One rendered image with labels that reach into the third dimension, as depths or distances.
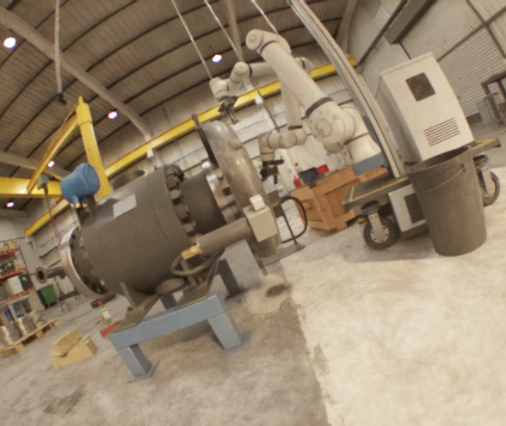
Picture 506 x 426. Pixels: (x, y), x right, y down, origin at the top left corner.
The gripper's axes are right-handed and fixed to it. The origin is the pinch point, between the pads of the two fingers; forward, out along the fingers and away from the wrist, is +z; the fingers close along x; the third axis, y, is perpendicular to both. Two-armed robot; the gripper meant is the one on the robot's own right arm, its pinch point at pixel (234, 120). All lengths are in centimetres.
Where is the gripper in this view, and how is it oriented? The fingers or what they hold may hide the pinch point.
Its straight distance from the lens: 153.3
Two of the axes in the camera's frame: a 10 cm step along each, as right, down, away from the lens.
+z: 4.2, 9.1, -0.5
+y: -8.2, 3.5, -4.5
